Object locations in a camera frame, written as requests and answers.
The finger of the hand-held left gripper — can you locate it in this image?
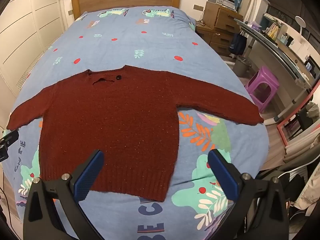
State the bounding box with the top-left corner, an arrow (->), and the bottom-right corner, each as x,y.
0,129 -> 20,147

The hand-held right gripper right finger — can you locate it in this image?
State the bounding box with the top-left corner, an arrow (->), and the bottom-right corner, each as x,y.
207,149 -> 290,240

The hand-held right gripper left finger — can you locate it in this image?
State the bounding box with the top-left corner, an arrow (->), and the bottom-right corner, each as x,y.
23,149 -> 104,240

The dark red knit sweater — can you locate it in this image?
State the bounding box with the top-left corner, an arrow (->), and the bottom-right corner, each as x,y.
6,65 -> 265,203

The pink framed board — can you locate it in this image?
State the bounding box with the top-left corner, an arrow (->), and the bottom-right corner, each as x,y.
277,79 -> 320,145

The beige coat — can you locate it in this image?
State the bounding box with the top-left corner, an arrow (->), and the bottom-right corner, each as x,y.
294,160 -> 320,210

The purple plastic stool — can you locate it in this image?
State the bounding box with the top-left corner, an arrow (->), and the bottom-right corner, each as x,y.
244,66 -> 280,113

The white wardrobe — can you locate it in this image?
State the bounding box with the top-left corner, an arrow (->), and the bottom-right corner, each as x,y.
0,0 -> 69,100

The grey bin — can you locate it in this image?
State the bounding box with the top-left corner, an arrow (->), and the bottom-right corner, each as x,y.
234,56 -> 252,78

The dark blue bag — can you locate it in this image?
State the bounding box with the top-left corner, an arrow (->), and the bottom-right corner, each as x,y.
229,31 -> 248,55

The grey study desk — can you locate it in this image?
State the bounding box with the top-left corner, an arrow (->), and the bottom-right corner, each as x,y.
234,17 -> 320,125

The dark wooden nightstand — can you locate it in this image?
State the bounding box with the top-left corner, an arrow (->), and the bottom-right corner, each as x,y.
196,24 -> 235,55

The blue printed blanket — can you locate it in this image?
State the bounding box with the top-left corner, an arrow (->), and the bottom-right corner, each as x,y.
0,5 -> 269,240

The white box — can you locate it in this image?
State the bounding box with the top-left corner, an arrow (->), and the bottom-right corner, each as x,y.
291,36 -> 310,60

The wooden drawer cabinet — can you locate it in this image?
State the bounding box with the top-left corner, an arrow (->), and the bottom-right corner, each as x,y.
204,1 -> 244,34

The white desk lamp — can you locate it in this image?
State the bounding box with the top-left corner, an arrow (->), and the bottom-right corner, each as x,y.
295,16 -> 308,43

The grey printer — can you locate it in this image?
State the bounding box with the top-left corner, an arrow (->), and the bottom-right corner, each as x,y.
209,0 -> 242,12

